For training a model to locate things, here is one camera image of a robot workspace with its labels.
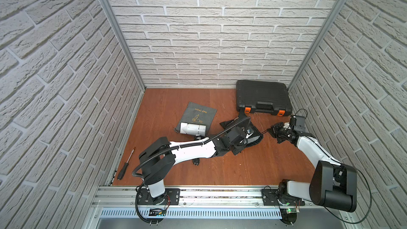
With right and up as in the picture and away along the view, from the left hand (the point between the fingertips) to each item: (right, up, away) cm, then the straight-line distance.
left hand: (243, 139), depth 81 cm
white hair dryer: (-24, +4, +9) cm, 26 cm away
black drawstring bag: (+7, +1, +5) cm, 8 cm away
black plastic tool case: (+28, +23, +32) cm, 48 cm away
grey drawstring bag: (-26, +12, +23) cm, 37 cm away
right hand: (+16, +5, +8) cm, 19 cm away
